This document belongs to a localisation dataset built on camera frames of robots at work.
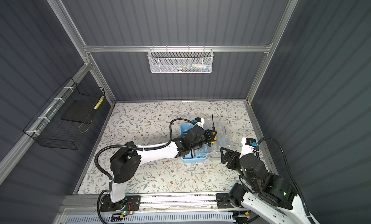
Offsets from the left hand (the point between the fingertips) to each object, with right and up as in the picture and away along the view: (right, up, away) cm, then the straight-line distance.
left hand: (218, 133), depth 79 cm
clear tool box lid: (+4, -4, +5) cm, 8 cm away
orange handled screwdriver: (-3, +1, +1) cm, 3 cm away
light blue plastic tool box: (-12, -14, +4) cm, 19 cm away
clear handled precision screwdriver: (+6, -3, +8) cm, 10 cm away
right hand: (+1, -7, -15) cm, 16 cm away
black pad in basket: (-76, +12, -1) cm, 77 cm away
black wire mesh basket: (-80, +7, -7) cm, 81 cm away
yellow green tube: (-68, +17, +3) cm, 70 cm away
